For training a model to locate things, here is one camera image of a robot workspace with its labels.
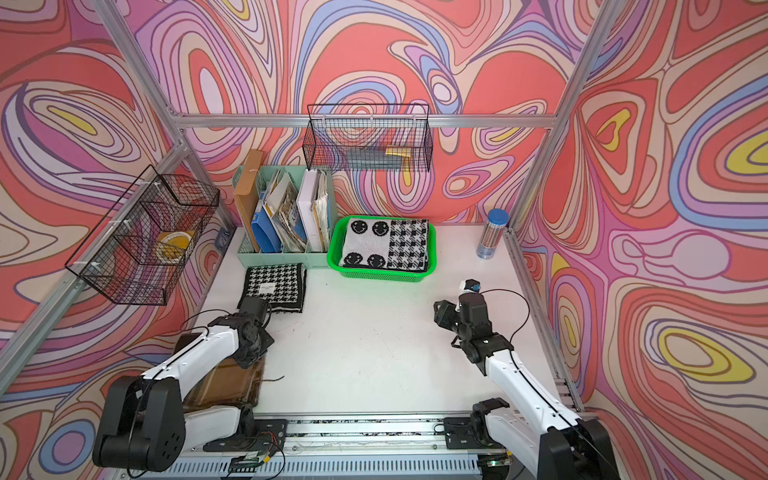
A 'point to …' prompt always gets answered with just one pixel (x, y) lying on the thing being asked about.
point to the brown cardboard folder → (247, 192)
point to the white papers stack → (313, 204)
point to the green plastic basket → (335, 250)
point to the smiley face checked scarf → (390, 243)
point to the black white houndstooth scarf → (282, 285)
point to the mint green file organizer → (245, 253)
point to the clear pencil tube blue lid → (496, 222)
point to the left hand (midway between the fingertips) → (265, 349)
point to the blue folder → (265, 234)
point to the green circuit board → (246, 463)
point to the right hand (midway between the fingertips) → (443, 313)
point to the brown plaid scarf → (230, 385)
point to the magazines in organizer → (283, 202)
